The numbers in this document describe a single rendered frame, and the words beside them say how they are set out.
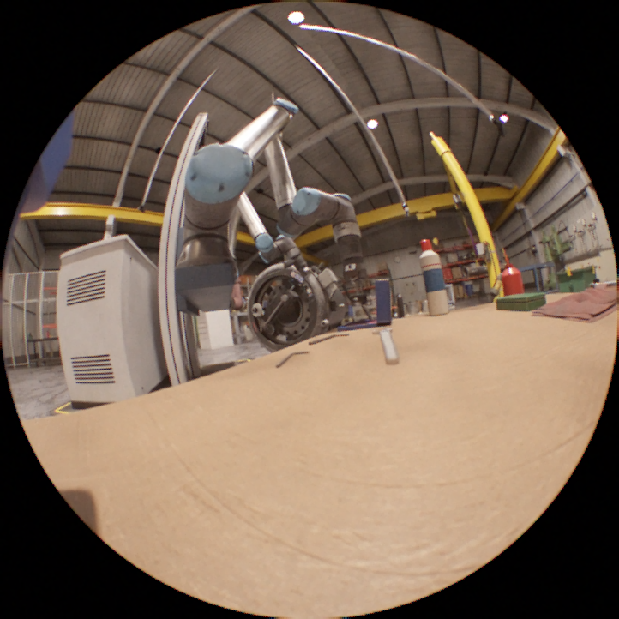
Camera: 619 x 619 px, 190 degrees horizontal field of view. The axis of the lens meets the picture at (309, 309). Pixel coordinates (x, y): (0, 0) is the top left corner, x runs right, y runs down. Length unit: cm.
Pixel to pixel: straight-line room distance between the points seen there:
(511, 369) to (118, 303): 71
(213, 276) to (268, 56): 786
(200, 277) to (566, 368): 57
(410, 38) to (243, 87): 589
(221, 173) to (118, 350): 52
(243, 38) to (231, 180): 762
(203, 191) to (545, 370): 51
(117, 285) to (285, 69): 797
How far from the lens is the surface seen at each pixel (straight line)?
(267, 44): 801
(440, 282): 58
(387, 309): 49
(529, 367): 16
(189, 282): 49
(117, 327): 62
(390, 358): 18
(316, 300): 127
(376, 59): 872
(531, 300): 44
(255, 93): 824
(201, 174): 43
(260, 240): 102
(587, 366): 16
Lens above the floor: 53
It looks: 2 degrees up
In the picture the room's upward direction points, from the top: 8 degrees counter-clockwise
